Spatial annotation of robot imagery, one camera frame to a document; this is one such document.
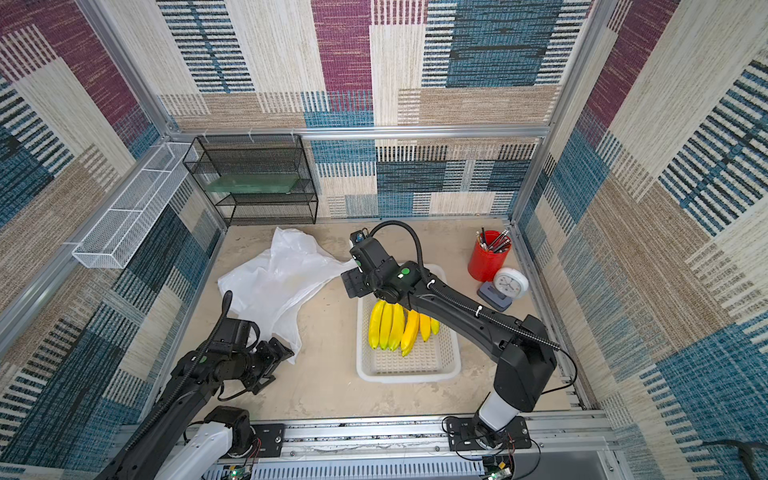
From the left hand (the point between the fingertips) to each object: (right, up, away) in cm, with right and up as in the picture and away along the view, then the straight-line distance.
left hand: (288, 361), depth 79 cm
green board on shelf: (-15, +50, +15) cm, 54 cm away
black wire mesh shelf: (-31, +60, +20) cm, 71 cm away
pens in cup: (+62, +31, +17) cm, 71 cm away
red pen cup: (+59, +24, +23) cm, 68 cm away
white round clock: (+65, +19, +16) cm, 69 cm away
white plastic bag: (-14, +17, +21) cm, 31 cm away
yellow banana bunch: (+28, +7, +6) cm, 29 cm away
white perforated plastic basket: (+40, -1, +6) cm, 40 cm away
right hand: (+20, +22, +2) cm, 30 cm away
